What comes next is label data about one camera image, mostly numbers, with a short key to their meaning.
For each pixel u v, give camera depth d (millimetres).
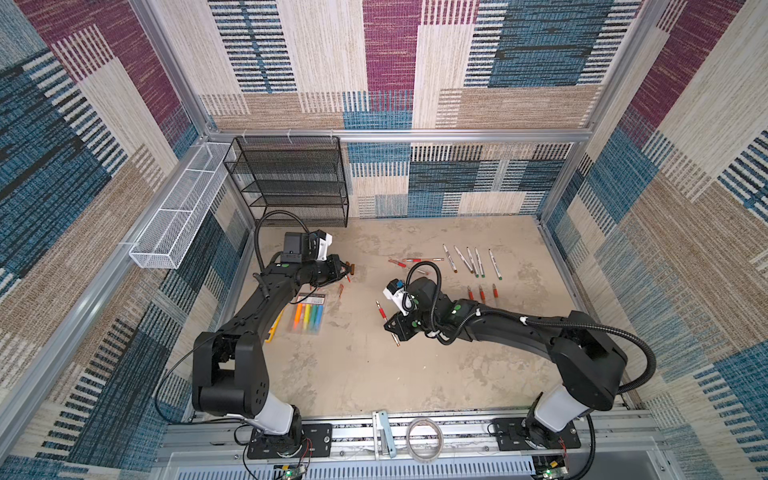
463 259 1082
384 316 827
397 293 760
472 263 1070
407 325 734
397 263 1074
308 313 940
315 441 732
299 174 1082
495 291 996
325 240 814
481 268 1051
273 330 914
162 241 916
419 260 1089
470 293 997
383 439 715
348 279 850
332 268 770
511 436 729
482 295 994
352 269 1082
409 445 726
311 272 733
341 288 1019
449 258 1082
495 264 1064
